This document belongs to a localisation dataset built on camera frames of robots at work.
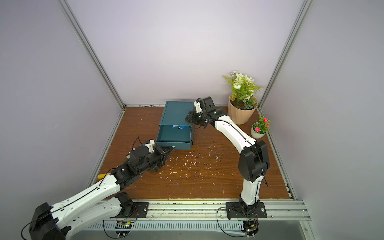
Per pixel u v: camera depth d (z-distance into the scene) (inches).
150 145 28.1
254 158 18.8
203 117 25.7
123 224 28.1
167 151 28.0
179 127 34.4
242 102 39.7
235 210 28.4
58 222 15.9
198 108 30.7
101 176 34.3
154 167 25.4
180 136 33.7
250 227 27.7
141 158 22.1
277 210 29.4
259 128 35.9
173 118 33.6
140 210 29.1
